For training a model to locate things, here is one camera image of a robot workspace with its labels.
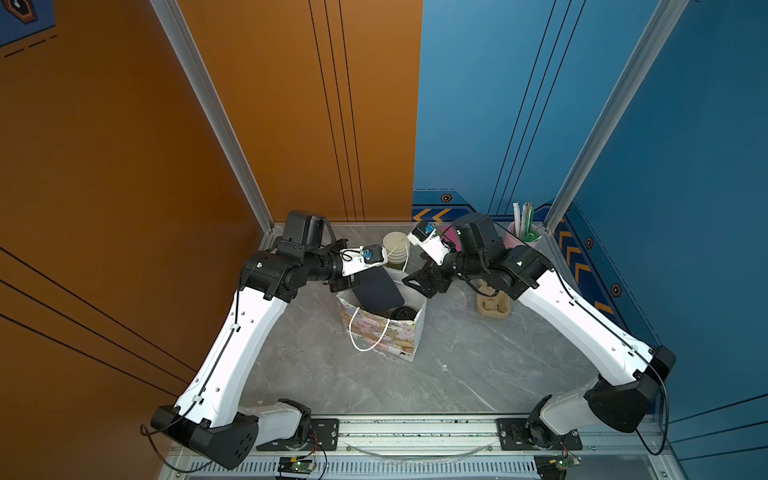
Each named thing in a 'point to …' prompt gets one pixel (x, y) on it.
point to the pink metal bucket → (520, 233)
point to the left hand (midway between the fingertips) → (368, 256)
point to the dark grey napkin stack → (375, 291)
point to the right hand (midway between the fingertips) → (412, 266)
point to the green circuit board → (292, 464)
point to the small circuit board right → (554, 466)
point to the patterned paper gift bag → (395, 338)
